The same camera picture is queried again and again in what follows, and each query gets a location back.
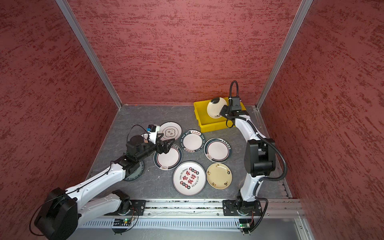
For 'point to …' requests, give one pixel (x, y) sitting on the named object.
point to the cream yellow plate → (219, 175)
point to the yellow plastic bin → (207, 123)
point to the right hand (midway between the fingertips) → (222, 113)
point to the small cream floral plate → (214, 109)
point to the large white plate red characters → (189, 178)
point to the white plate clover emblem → (170, 130)
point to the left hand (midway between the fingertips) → (169, 139)
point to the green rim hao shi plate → (192, 141)
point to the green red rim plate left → (170, 161)
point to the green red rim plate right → (217, 150)
